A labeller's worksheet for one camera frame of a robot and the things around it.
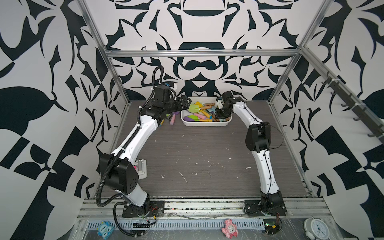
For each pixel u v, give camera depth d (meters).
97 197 0.37
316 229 0.66
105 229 0.68
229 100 0.82
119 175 0.43
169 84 0.71
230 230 0.66
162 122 1.05
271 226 0.71
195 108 1.13
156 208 0.73
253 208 0.74
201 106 1.14
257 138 0.65
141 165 0.87
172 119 1.07
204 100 1.16
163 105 0.61
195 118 1.08
